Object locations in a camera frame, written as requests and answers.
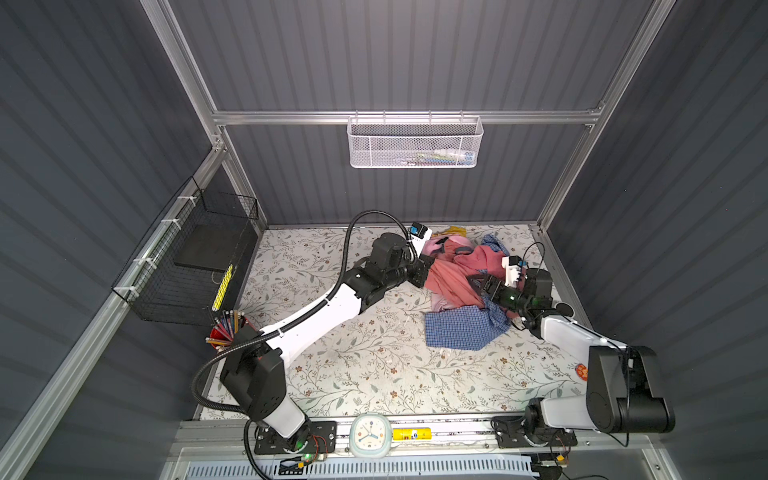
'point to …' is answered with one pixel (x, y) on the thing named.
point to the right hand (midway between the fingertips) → (482, 285)
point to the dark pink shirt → (446, 276)
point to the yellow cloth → (452, 230)
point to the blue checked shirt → (467, 328)
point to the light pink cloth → (434, 248)
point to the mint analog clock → (370, 436)
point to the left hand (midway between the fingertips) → (432, 257)
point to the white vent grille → (500, 468)
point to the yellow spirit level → (412, 434)
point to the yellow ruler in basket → (223, 288)
